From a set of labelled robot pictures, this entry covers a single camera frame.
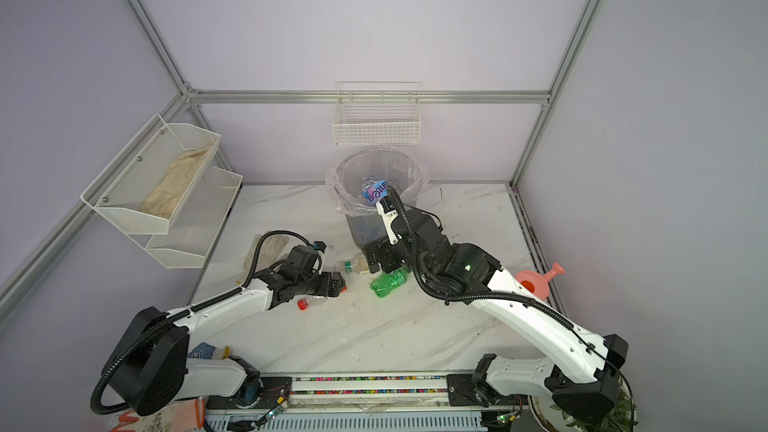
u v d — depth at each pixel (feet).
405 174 2.98
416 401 2.41
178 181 2.64
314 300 2.91
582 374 1.25
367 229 2.96
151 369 1.34
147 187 2.57
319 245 2.65
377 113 3.14
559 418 1.88
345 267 3.05
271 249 3.34
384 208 1.83
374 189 2.96
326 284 2.54
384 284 2.92
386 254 1.83
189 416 2.25
